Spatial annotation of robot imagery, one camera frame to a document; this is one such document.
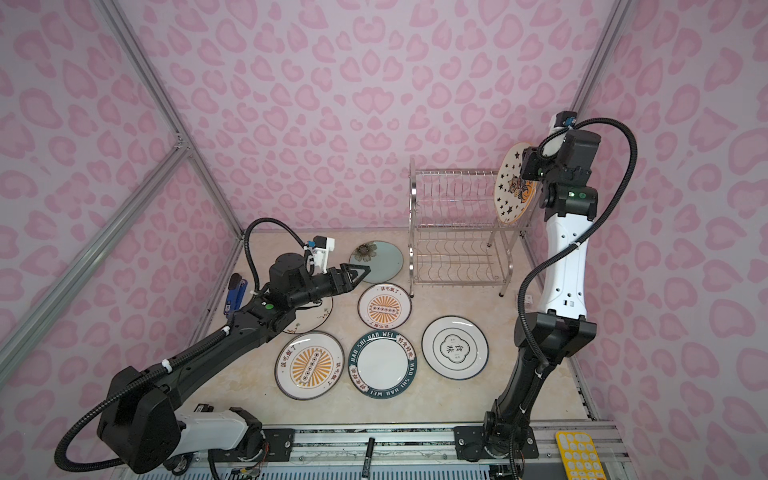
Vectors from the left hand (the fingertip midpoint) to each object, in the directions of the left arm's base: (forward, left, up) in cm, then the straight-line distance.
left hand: (366, 268), depth 73 cm
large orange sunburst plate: (-14, +18, -28) cm, 36 cm away
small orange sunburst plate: (+5, -4, -28) cm, 29 cm away
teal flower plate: (+24, -3, -28) cm, 37 cm away
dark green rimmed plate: (-14, -3, -28) cm, 31 cm away
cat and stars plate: (+21, -40, +4) cm, 46 cm away
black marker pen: (-36, 0, -27) cm, 45 cm away
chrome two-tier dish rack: (+33, -30, -25) cm, 51 cm away
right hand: (+21, -42, +20) cm, 51 cm away
